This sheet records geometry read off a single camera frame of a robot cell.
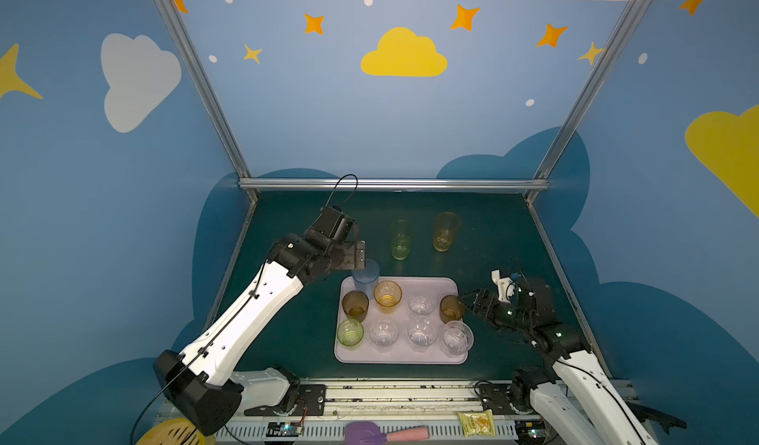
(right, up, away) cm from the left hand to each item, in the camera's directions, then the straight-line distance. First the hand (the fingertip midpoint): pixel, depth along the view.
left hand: (350, 252), depth 74 cm
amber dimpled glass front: (+30, -19, +14) cm, 38 cm away
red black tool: (+65, -32, -17) cm, 74 cm away
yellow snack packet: (+32, -41, -4) cm, 52 cm away
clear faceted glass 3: (+20, -25, +11) cm, 34 cm away
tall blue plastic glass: (+4, -9, +8) cm, 13 cm away
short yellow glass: (+10, -15, +17) cm, 25 cm away
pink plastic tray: (+13, -20, +6) cm, 25 cm away
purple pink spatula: (+5, -43, -4) cm, 44 cm away
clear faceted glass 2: (+9, -24, +10) cm, 28 cm away
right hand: (+32, -13, +3) cm, 34 cm away
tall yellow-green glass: (-1, -24, +9) cm, 26 cm away
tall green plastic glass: (+15, +2, +26) cm, 30 cm away
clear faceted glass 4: (+30, -26, +10) cm, 41 cm away
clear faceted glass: (+20, -19, +16) cm, 32 cm away
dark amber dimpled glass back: (0, -17, +14) cm, 22 cm away
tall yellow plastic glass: (+30, +7, +24) cm, 40 cm away
